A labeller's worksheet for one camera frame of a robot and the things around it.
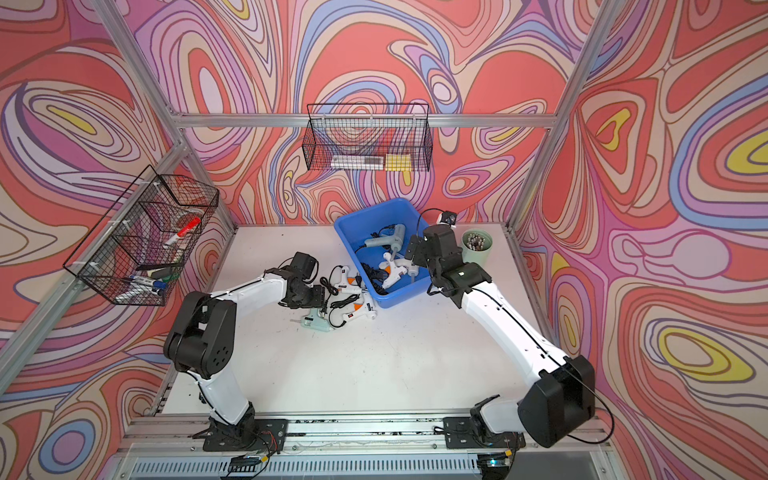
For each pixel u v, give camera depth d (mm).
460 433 714
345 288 986
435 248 598
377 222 1138
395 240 1080
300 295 783
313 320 917
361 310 949
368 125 885
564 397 391
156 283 680
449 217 688
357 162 822
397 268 1013
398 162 911
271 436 720
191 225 754
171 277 735
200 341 487
